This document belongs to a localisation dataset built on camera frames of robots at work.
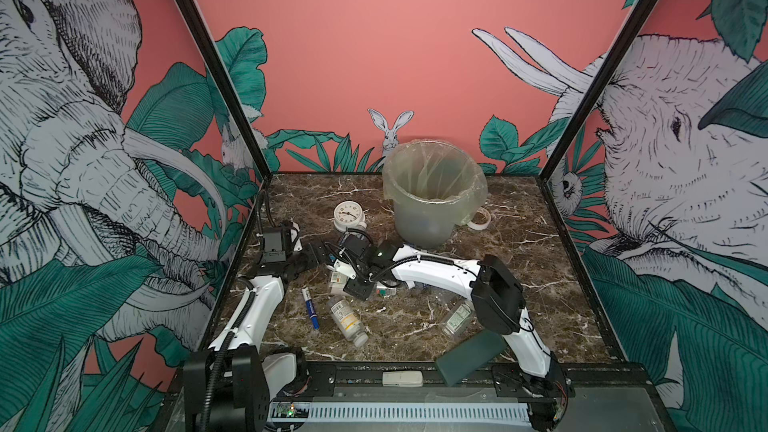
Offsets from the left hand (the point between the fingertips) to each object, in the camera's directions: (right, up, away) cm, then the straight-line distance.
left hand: (316, 246), depth 86 cm
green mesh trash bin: (+37, +19, +18) cm, 46 cm away
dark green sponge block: (+43, -29, -8) cm, 52 cm away
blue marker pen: (-3, -15, +2) cm, 15 cm away
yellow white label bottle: (+7, -10, -2) cm, 12 cm away
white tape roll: (+53, +4, +19) cm, 56 cm away
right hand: (+10, -9, -2) cm, 14 cm away
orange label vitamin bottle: (+10, -19, -6) cm, 23 cm away
